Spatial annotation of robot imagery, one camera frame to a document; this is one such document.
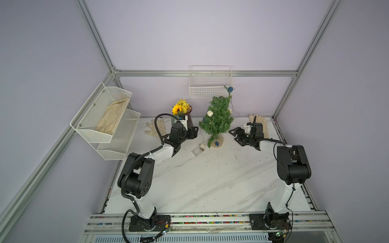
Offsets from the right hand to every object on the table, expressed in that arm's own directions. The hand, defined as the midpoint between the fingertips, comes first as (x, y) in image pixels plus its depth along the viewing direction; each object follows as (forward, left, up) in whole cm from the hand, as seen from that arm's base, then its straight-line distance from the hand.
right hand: (232, 136), depth 99 cm
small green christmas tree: (-3, +11, +22) cm, 25 cm away
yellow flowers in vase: (+10, +32, +17) cm, 38 cm away
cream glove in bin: (-6, +69, +23) cm, 73 cm away
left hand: (0, +25, +8) cm, 26 cm away
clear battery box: (-6, +23, -8) cm, 25 cm away
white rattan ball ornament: (-2, +16, +23) cm, 28 cm away
